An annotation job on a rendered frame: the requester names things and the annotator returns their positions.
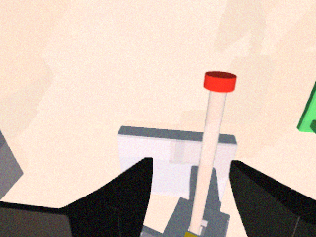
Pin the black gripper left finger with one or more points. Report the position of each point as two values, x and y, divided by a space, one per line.
116 209

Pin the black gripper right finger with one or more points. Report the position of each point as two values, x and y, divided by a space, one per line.
269 208

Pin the white pin with red cap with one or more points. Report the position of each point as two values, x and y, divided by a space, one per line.
219 83

